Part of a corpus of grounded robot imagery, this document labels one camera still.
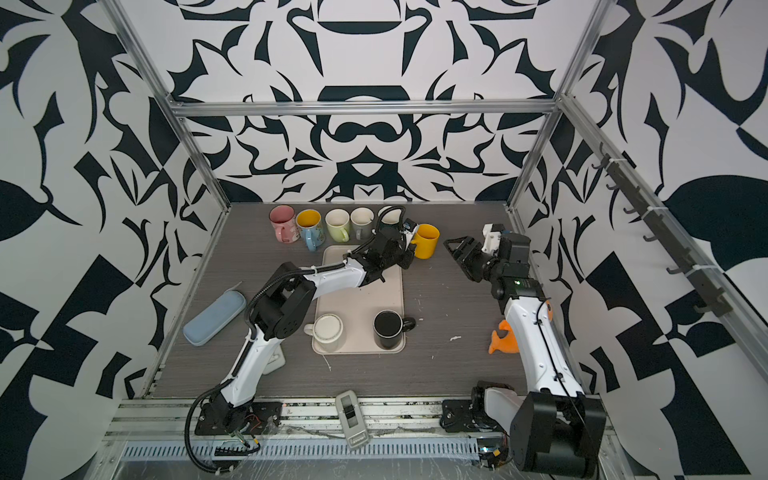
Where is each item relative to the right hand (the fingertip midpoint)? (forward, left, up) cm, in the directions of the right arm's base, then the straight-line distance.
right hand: (452, 246), depth 77 cm
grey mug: (+25, +26, -17) cm, 40 cm away
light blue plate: (-9, +67, -20) cm, 70 cm away
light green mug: (+24, +34, -16) cm, 45 cm away
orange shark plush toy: (-17, -16, -21) cm, 32 cm away
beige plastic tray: (-5, +27, -24) cm, 36 cm away
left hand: (+13, +7, -13) cm, 20 cm away
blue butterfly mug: (+19, +42, -12) cm, 47 cm away
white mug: (-15, +33, -17) cm, 40 cm away
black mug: (-15, +16, -14) cm, 26 cm away
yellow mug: (+13, +5, -14) cm, 19 cm away
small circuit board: (-41, -7, -26) cm, 49 cm away
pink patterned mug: (+22, +52, -13) cm, 58 cm away
